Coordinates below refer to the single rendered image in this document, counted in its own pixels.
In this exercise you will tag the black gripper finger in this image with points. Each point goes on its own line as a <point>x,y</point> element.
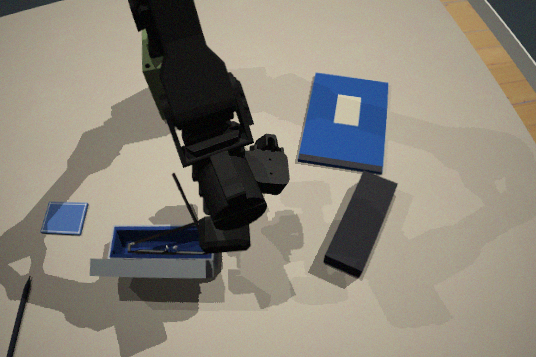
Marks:
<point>205,209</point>

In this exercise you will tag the black glasses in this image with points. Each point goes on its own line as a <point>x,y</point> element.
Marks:
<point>147,251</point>

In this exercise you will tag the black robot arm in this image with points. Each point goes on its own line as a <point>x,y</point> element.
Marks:
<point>200,99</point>

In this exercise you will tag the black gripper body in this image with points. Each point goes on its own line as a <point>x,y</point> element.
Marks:
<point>213,240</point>

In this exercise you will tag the blue notebook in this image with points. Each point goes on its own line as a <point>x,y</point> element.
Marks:
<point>346,124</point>

